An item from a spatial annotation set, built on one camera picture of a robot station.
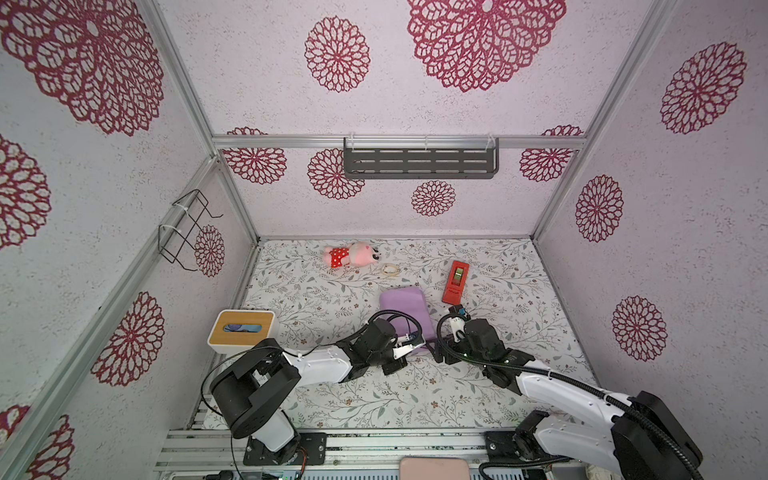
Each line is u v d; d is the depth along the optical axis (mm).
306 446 735
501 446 736
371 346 674
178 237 750
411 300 975
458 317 745
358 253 1062
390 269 1101
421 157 957
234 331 920
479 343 652
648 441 406
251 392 440
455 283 1017
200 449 751
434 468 699
